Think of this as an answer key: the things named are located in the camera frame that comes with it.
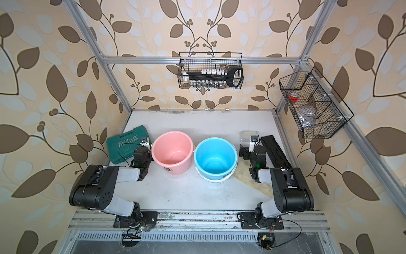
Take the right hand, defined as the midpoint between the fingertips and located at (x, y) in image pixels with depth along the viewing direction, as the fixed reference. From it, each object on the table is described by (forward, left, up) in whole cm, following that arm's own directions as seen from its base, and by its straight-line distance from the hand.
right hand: (250, 145), depth 94 cm
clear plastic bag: (-4, -21, +26) cm, 33 cm away
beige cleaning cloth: (-16, +6, -6) cm, 18 cm away
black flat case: (-7, -17, -6) cm, 19 cm away
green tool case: (+2, +78, -1) cm, 78 cm away
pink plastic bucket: (-1, +47, -3) cm, 47 cm away
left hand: (+1, +62, +1) cm, 62 cm away
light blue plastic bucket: (-6, +21, -5) cm, 22 cm away
